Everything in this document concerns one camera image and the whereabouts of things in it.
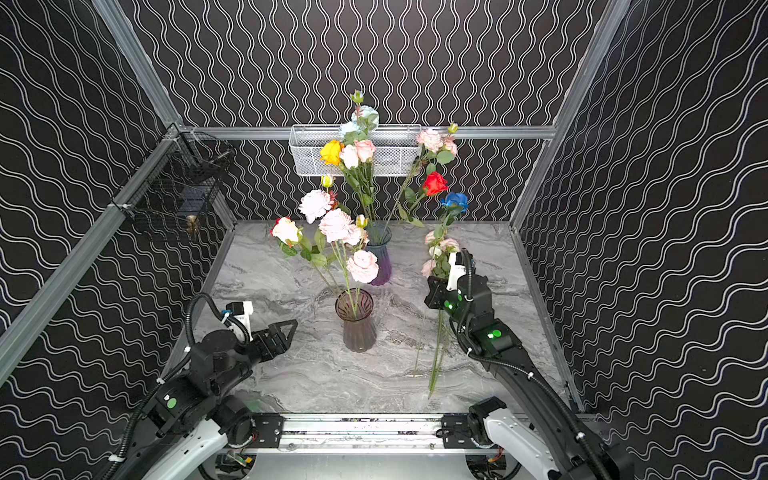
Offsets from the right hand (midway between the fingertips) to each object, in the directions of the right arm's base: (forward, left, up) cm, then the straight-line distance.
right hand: (430, 276), depth 77 cm
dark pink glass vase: (-6, +20, -6) cm, 21 cm away
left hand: (-14, +33, -2) cm, 36 cm away
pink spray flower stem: (-10, -3, -23) cm, 26 cm away
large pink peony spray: (-5, +17, +10) cm, 21 cm away
